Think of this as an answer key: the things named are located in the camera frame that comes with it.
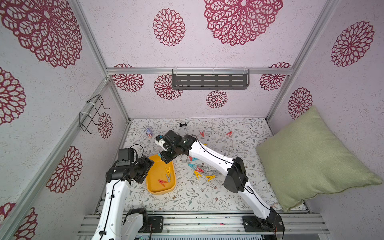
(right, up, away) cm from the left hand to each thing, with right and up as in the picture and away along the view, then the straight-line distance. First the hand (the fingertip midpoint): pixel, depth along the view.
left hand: (152, 166), depth 78 cm
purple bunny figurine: (-10, +18, +30) cm, 36 cm away
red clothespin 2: (+29, +17, +34) cm, 47 cm away
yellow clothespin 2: (+32, -9, +12) cm, 35 cm away
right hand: (+4, +5, +4) cm, 7 cm away
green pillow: (+74, +7, -9) cm, 75 cm away
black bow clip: (+13, +24, +39) cm, 47 cm away
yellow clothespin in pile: (+23, -7, +13) cm, 28 cm away
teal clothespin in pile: (+21, -3, +17) cm, 27 cm away
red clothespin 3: (+3, -11, +9) cm, 15 cm away
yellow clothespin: (+6, -6, +14) cm, 16 cm away
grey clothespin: (+7, -9, +10) cm, 16 cm away
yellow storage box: (+3, -9, +10) cm, 14 cm away
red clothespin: (+49, +17, +34) cm, 62 cm away
